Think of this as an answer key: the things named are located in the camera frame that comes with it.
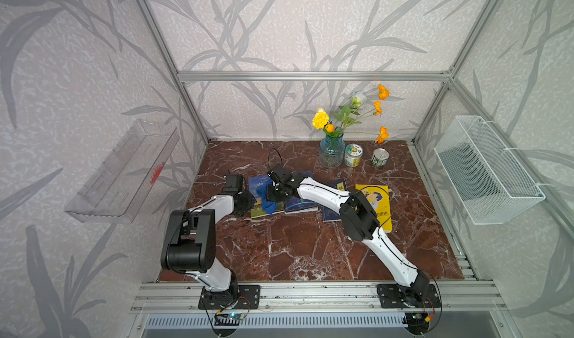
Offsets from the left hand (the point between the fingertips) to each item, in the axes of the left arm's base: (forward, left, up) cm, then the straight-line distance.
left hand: (253, 202), depth 96 cm
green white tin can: (+21, -45, +7) cm, 51 cm away
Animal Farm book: (-3, -2, 0) cm, 3 cm away
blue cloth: (-4, -8, +4) cm, 9 cm away
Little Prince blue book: (-1, -18, 0) cm, 18 cm away
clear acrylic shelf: (-12, +35, +28) cm, 47 cm away
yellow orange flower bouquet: (+37, -48, +22) cm, 64 cm away
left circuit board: (-41, +2, -2) cm, 41 cm away
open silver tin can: (+23, -59, +4) cm, 64 cm away
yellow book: (+1, -55, +2) cm, 55 cm away
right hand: (+2, -5, 0) cm, 6 cm away
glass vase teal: (+21, -35, +10) cm, 42 cm away
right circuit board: (-42, -59, -3) cm, 72 cm away
